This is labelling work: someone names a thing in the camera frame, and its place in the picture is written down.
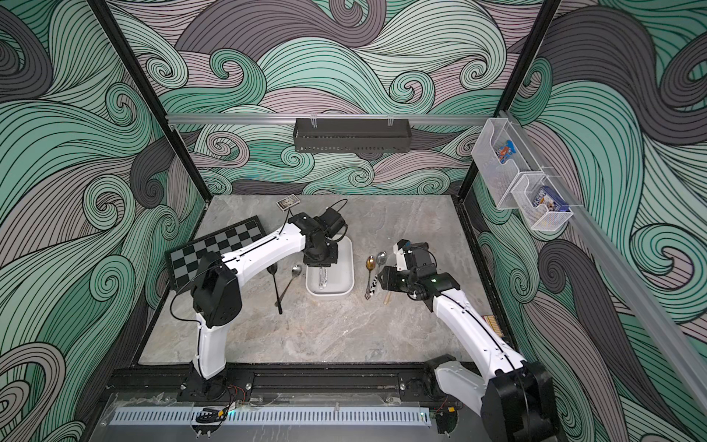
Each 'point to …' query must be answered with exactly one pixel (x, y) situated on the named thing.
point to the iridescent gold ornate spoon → (370, 265)
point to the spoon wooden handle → (388, 297)
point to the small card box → (288, 202)
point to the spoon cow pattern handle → (380, 260)
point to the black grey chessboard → (184, 260)
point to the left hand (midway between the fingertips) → (332, 260)
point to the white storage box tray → (338, 279)
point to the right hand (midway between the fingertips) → (388, 277)
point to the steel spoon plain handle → (296, 271)
